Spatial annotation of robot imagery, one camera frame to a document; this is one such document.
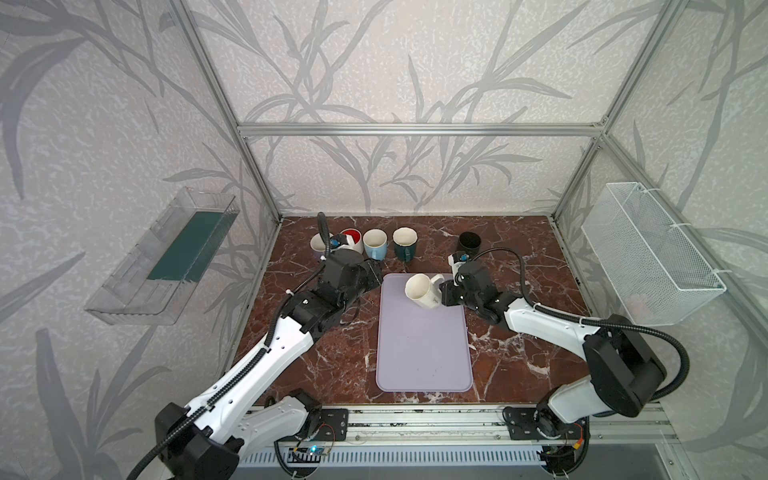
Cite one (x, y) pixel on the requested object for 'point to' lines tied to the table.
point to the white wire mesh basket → (658, 269)
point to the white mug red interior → (354, 239)
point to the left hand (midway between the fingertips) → (383, 256)
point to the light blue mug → (376, 243)
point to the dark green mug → (404, 239)
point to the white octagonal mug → (425, 290)
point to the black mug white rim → (470, 242)
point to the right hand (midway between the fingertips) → (440, 276)
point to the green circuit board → (315, 450)
